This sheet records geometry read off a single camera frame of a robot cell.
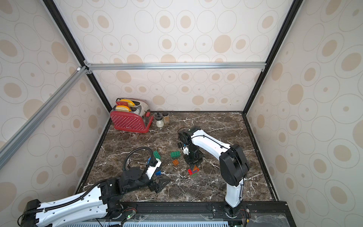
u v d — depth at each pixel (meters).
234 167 0.47
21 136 0.55
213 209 0.74
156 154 0.94
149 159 0.92
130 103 0.98
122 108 0.95
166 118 1.08
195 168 0.79
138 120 0.96
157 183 0.63
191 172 0.81
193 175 0.85
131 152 0.97
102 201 0.52
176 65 0.92
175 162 0.90
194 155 0.73
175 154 0.94
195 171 0.80
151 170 0.62
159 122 1.10
